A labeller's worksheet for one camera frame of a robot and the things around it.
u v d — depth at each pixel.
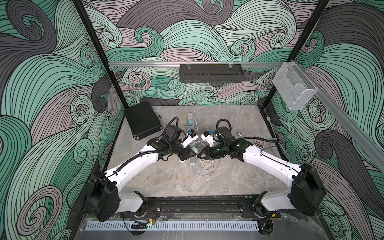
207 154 0.68
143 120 1.03
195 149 0.76
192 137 0.69
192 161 0.87
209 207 0.76
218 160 0.90
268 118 1.15
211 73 0.96
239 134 1.02
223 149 0.66
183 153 0.68
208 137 0.73
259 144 0.97
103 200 0.39
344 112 0.62
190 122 1.02
